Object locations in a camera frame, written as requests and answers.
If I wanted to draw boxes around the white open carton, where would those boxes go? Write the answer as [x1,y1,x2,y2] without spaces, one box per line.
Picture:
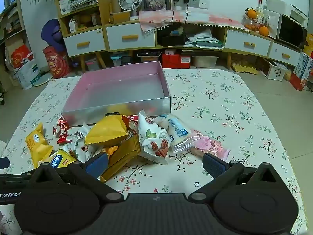
[260,57,289,81]

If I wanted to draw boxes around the red cardboard box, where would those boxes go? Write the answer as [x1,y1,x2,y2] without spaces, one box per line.
[162,52,191,69]

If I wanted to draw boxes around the white box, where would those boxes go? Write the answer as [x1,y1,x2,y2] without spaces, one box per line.
[59,0,72,15]

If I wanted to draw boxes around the pink table runner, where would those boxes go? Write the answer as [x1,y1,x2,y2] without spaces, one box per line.
[139,7,250,33]

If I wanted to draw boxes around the window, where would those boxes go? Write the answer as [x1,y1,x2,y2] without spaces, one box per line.
[0,0,11,15]

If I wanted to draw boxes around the yellow blue-label snack packet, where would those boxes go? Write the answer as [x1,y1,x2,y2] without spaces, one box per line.
[40,148,79,169]

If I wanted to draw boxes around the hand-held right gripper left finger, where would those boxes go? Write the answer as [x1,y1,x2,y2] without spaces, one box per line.
[29,152,124,203]

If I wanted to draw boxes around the brown cardboard box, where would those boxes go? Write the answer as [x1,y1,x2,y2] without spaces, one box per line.
[109,11,130,24]

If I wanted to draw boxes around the floral tablecloth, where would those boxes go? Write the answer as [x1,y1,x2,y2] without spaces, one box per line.
[0,68,309,235]

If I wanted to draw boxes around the yellow triangular snack packet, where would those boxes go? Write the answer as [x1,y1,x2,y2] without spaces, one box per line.
[84,115,129,148]

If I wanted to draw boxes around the clear storage box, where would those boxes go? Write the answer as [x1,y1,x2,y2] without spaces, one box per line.
[84,57,101,71]

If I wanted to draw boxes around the red and white snack packet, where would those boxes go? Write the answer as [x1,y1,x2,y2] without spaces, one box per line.
[122,115,140,134]

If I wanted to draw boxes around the pink and silver box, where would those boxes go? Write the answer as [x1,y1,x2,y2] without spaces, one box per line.
[61,61,171,128]

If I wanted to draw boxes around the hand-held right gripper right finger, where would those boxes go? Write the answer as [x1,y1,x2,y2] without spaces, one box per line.
[188,152,284,203]

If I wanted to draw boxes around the low wooden cabinet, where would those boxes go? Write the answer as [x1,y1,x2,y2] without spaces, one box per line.
[105,17,305,70]

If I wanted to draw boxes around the pink zip bag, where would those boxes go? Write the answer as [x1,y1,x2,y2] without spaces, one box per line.
[190,128,231,162]

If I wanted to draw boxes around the red floral carton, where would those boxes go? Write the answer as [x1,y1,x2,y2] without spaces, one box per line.
[289,51,313,91]

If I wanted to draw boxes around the black power cable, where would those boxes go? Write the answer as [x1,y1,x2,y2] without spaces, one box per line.
[182,2,190,25]
[170,0,178,26]

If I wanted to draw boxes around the red gift bag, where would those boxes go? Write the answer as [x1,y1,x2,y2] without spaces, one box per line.
[43,45,71,79]

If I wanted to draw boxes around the white plastic sack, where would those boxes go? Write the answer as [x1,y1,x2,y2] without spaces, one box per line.
[15,59,42,90]

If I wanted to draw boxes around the purple plush toy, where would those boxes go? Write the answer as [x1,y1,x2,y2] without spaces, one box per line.
[41,18,66,54]

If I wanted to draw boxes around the tall wooden shelf cabinet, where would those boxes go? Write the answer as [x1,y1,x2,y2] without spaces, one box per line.
[55,0,109,71]

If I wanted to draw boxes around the clear white blue-label packet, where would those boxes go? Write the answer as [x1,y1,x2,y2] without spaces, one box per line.
[156,114,196,153]

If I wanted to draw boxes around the teal lid container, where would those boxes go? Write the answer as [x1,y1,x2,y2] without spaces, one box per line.
[110,54,124,67]

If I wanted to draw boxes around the black box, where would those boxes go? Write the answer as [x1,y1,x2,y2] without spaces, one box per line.
[157,23,187,47]

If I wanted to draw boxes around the black microwave oven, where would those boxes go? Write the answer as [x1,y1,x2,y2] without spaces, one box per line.
[276,14,308,50]

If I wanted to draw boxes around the white desk fan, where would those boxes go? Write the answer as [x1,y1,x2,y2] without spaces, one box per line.
[119,0,143,20]

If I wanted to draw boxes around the folded clothes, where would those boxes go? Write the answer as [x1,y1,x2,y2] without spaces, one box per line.
[184,28,225,49]

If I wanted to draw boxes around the large white nut snack packet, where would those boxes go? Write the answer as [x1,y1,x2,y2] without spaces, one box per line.
[138,110,172,165]

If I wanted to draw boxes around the gold box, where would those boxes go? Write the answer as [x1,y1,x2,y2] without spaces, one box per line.
[100,134,141,183]

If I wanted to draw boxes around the yellow egg tray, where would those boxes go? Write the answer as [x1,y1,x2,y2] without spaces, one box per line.
[231,59,259,75]

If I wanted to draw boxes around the bowl of small oranges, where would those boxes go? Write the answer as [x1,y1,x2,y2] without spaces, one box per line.
[242,18,260,32]

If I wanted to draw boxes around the wall socket panel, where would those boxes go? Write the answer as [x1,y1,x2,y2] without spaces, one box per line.
[172,0,210,9]

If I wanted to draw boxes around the wooden bookshelf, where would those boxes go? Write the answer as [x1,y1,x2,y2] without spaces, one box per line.
[0,0,27,47]

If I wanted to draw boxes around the small white carton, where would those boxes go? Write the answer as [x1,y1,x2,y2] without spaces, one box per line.
[68,18,79,33]

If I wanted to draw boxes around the small red snack packet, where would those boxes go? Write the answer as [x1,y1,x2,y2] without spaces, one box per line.
[53,118,73,144]

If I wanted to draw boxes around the orange snack packet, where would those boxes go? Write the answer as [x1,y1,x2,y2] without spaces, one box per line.
[102,146,119,157]

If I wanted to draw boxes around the red and orange sack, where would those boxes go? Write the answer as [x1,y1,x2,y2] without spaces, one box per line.
[5,44,35,71]

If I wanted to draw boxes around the white plastic storage bin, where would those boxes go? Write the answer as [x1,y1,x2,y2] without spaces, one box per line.
[191,55,220,68]

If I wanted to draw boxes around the black keyboard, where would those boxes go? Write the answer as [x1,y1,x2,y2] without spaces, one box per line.
[137,50,162,57]

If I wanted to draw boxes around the white drawer yellow handle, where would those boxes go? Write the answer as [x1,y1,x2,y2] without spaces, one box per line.
[106,23,156,52]
[268,42,302,66]
[64,28,106,57]
[224,28,271,56]

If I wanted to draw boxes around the stack of newspapers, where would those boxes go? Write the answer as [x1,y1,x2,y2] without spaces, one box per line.
[70,0,99,11]

